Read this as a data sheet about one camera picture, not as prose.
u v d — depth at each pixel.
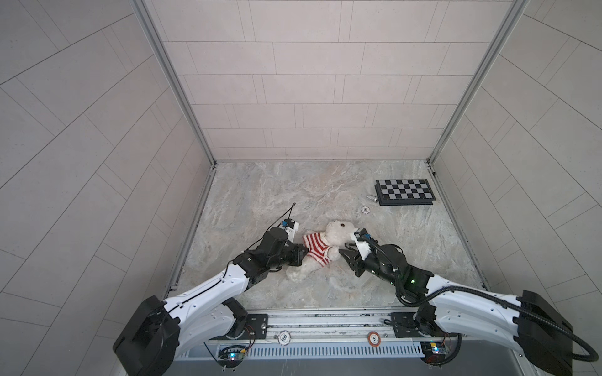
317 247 0.79
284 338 0.69
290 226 0.72
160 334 0.38
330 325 0.74
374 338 0.69
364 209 0.99
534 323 0.41
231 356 0.65
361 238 0.65
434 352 0.68
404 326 0.72
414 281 0.59
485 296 0.48
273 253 0.62
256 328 0.71
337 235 0.83
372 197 1.02
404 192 1.02
